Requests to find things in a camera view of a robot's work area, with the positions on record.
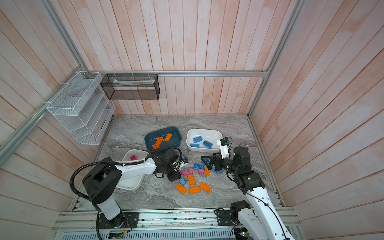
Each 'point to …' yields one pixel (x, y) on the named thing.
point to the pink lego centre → (191, 170)
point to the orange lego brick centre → (191, 179)
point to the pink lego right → (201, 171)
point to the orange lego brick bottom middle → (194, 190)
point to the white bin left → (134, 183)
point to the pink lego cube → (133, 158)
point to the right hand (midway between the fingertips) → (208, 155)
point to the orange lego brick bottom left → (181, 188)
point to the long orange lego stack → (158, 143)
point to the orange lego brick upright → (207, 172)
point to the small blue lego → (182, 181)
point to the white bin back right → (203, 140)
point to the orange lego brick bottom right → (205, 187)
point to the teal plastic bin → (174, 141)
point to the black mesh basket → (131, 86)
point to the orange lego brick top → (168, 137)
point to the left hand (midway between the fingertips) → (176, 176)
